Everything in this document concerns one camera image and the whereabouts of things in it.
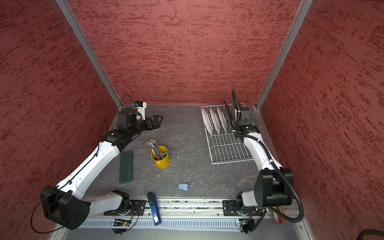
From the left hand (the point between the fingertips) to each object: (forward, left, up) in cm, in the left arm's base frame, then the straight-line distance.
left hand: (156, 120), depth 78 cm
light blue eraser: (-27, -16, -23) cm, 39 cm away
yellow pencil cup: (-16, -4, -16) cm, 23 cm away
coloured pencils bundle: (-10, +1, -12) cm, 16 cm away
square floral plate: (+12, -43, -7) cm, 45 cm away
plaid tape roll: (-41, -61, -23) cm, 77 cm away
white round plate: (+11, -39, -12) cm, 42 cm away
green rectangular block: (-17, +20, -24) cm, 35 cm away
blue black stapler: (-35, -1, -21) cm, 41 cm away
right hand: (+5, -48, -6) cm, 49 cm away
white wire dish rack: (-2, -40, -24) cm, 47 cm away
